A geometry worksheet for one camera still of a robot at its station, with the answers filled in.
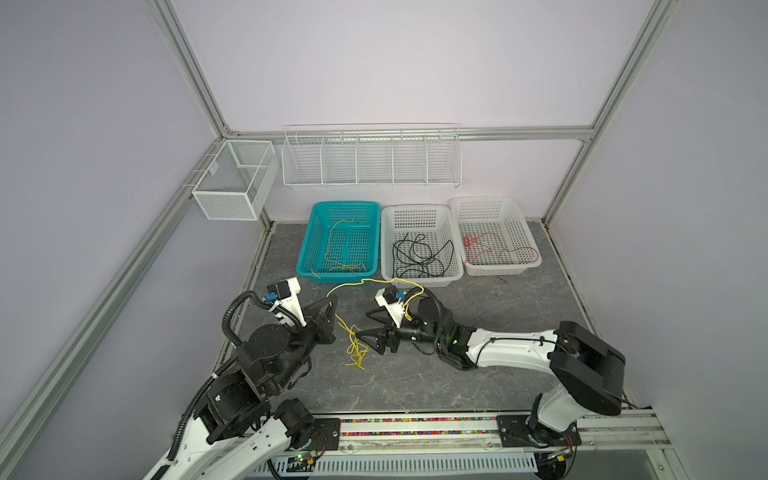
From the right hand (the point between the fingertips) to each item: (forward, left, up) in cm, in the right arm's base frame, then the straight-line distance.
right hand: (362, 327), depth 72 cm
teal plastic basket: (+44, +14, -19) cm, 50 cm away
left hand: (0, +3, +13) cm, 13 cm away
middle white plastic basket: (+42, -17, -17) cm, 49 cm away
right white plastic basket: (+56, -51, -17) cm, 77 cm away
